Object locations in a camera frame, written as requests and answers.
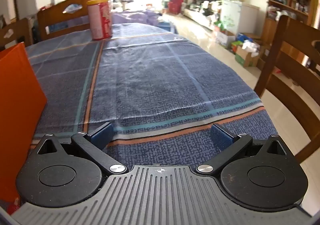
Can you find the red canister with yellow lid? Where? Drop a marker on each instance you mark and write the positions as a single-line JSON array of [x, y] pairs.
[[99, 19]]

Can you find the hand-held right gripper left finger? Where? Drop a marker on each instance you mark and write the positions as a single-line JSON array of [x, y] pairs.
[[103, 136]]

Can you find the wooden chair with oval cutout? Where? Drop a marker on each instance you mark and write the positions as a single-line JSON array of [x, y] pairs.
[[53, 16]]

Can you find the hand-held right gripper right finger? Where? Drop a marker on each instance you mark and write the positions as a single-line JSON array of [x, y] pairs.
[[220, 138]]

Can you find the dark wooden chair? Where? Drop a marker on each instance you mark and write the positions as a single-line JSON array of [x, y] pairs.
[[17, 33]]

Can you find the orange cardboard box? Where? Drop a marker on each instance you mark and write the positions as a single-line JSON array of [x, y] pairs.
[[17, 115]]

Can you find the white chest freezer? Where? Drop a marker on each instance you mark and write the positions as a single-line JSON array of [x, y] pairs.
[[237, 16]]

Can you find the purple bedding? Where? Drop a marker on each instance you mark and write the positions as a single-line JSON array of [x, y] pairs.
[[135, 17]]

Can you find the red plastic basket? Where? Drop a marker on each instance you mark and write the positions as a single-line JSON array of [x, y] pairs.
[[175, 6]]

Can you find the wooden chair with slatted back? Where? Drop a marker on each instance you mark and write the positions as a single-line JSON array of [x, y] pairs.
[[287, 74]]

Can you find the open cardboard box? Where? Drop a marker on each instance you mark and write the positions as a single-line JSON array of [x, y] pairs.
[[246, 58]]

